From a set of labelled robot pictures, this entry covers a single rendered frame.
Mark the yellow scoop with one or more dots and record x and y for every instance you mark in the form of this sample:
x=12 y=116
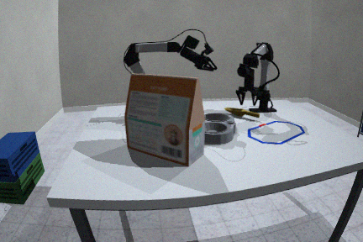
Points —
x=242 y=112

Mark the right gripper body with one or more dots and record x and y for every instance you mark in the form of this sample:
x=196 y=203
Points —
x=196 y=58

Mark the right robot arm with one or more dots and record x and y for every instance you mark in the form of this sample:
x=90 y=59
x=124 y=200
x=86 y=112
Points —
x=135 y=49

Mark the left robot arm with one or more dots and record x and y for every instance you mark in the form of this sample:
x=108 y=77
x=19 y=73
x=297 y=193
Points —
x=244 y=70

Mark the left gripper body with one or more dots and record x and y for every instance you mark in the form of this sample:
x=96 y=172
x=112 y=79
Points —
x=250 y=83

